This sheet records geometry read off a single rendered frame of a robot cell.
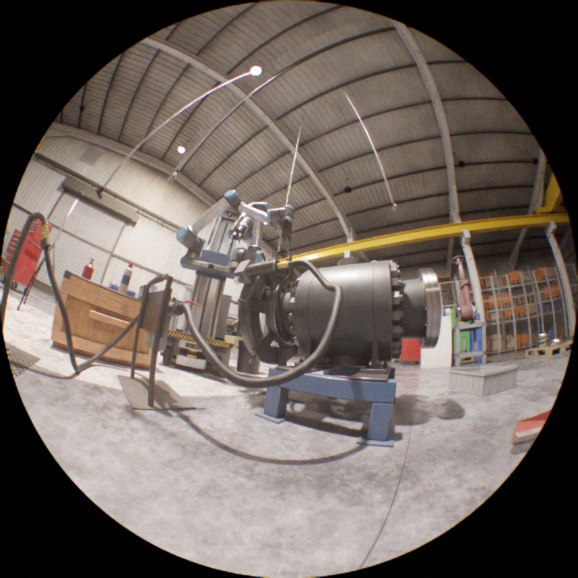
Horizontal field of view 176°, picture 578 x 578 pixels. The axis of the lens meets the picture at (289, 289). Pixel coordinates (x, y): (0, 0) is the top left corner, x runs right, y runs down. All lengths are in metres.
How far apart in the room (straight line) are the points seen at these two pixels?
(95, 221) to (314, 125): 10.12
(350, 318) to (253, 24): 8.50
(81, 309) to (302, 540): 1.40
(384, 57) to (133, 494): 8.82
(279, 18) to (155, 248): 10.72
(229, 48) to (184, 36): 1.86
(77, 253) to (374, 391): 9.85
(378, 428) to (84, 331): 1.58
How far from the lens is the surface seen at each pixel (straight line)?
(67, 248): 9.91
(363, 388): 0.74
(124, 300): 1.39
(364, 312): 0.87
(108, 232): 9.81
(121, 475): 0.51
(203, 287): 2.08
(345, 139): 8.65
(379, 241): 9.57
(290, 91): 8.34
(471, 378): 1.74
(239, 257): 1.95
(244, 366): 2.14
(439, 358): 4.68
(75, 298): 1.40
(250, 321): 1.10
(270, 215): 1.53
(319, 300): 0.94
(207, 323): 2.01
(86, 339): 1.40
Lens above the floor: 0.35
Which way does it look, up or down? 18 degrees up
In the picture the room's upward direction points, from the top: 7 degrees clockwise
